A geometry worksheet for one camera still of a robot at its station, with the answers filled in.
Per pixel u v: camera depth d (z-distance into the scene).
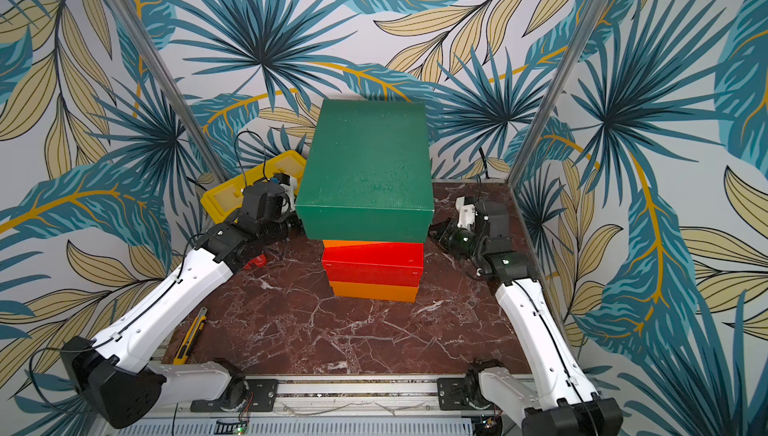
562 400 0.38
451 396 0.73
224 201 0.92
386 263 0.73
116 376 0.36
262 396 0.73
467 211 0.68
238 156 1.12
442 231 0.63
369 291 0.85
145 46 0.80
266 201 0.54
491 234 0.54
